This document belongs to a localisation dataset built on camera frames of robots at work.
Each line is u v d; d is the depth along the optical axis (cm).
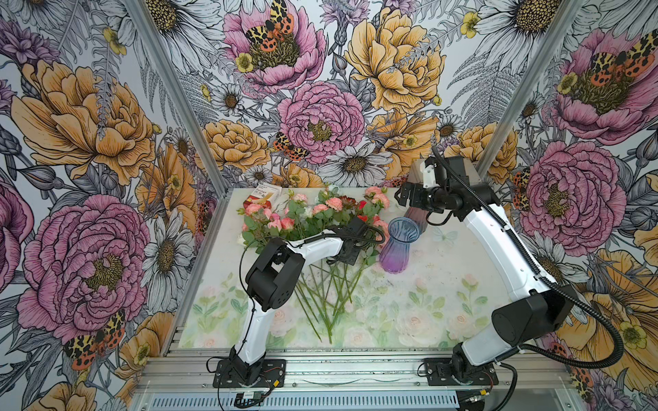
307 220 108
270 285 54
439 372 74
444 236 105
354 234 78
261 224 107
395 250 86
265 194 115
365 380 74
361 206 111
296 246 58
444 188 64
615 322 63
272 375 73
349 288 92
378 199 112
